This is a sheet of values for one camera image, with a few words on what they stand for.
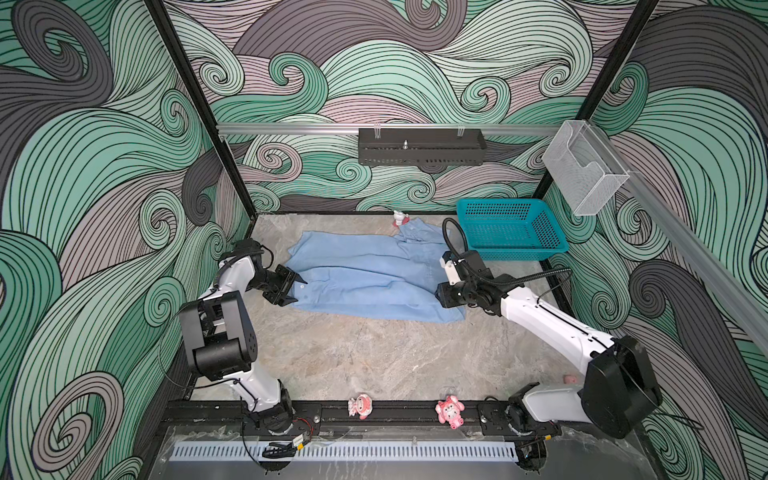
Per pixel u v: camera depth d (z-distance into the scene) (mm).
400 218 1113
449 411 714
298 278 818
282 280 791
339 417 747
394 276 969
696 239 599
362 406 726
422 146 951
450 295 755
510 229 1145
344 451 697
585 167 790
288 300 800
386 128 930
